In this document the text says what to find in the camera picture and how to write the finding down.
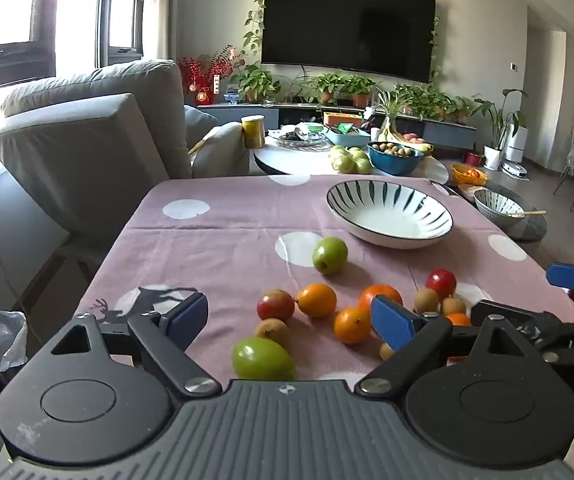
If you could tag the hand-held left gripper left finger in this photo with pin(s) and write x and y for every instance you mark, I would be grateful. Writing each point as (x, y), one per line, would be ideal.
(187, 316)

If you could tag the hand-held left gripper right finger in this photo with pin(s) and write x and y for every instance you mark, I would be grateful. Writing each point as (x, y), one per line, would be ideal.
(392, 324)

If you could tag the brown kiwi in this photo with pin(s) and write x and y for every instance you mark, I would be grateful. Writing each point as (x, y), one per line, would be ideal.
(271, 329)
(385, 351)
(453, 306)
(426, 301)

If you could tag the orange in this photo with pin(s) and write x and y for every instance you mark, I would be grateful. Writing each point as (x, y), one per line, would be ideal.
(351, 325)
(317, 300)
(459, 318)
(384, 294)

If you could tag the bright red apple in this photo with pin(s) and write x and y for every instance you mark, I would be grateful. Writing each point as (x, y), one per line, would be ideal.
(441, 282)

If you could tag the oblong green apple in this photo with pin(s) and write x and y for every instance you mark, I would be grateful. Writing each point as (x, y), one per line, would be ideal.
(262, 359)

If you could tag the dull red apple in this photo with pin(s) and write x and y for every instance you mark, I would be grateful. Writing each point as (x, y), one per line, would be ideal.
(275, 305)

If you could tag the round green apple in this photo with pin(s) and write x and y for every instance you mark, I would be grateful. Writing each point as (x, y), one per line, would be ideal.
(330, 255)

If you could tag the white striped ceramic bowl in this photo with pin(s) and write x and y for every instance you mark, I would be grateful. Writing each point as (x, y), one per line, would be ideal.
(389, 212)

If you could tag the pink polka dot tablecloth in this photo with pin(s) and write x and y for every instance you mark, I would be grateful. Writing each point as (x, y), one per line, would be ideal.
(227, 220)

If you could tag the small striped bowl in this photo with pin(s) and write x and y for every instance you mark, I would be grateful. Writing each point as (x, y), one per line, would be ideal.
(498, 205)

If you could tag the white air purifier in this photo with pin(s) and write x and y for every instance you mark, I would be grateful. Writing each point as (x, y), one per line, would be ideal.
(517, 142)

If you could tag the orange basket of oranges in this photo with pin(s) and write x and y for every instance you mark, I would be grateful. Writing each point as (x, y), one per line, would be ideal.
(468, 174)

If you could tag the blue bowl of kiwis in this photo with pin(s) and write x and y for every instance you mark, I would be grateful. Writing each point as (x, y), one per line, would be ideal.
(396, 157)

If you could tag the pile of green fruit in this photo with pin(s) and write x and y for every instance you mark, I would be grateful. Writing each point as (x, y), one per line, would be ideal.
(349, 159)

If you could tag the tall plant white pot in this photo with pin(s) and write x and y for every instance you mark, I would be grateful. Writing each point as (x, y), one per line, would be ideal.
(499, 120)

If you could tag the round white coffee table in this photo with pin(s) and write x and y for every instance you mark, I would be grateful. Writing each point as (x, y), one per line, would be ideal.
(297, 160)

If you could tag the bunch of bananas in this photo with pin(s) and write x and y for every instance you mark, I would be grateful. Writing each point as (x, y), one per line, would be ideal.
(397, 134)

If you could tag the dark grey television cabinet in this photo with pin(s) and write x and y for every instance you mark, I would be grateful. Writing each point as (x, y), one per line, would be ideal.
(447, 132)

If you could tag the teal tray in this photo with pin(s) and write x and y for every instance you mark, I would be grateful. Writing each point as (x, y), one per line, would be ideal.
(347, 135)

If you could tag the yellow canister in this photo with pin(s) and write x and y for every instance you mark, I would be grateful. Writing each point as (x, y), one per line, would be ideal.
(253, 131)

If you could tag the glass plate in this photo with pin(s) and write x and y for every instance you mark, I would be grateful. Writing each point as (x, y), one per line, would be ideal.
(302, 142)

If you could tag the grey sofa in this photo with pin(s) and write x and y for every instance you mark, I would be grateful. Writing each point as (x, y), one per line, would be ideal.
(92, 135)

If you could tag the row of green potted plants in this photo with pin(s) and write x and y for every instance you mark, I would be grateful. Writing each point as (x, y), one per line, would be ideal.
(432, 100)

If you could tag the potted plant brown pot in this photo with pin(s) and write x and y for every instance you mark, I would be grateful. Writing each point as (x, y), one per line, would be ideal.
(327, 87)
(359, 89)

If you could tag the red flower decoration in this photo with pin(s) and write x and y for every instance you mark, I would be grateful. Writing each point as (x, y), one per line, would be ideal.
(202, 72)

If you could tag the bushy green potted plant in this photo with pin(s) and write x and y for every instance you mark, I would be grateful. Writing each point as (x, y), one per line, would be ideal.
(253, 80)

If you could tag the green trailing vine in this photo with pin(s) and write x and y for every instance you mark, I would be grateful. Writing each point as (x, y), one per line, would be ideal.
(256, 15)

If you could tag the black wall television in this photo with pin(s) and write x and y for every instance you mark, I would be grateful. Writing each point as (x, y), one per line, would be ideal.
(347, 22)

